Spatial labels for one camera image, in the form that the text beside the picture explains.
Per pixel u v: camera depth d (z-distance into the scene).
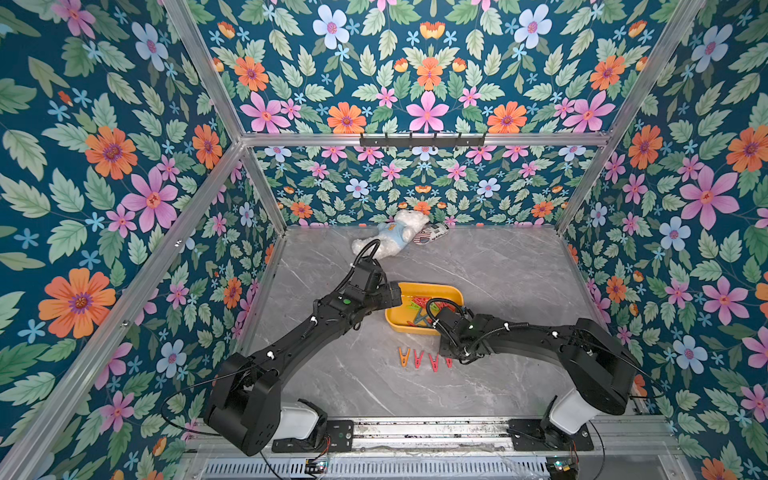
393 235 1.07
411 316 0.94
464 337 0.65
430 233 1.15
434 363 0.86
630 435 0.75
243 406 0.41
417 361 0.86
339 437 0.73
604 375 0.45
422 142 0.92
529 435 0.72
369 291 0.66
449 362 0.86
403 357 0.86
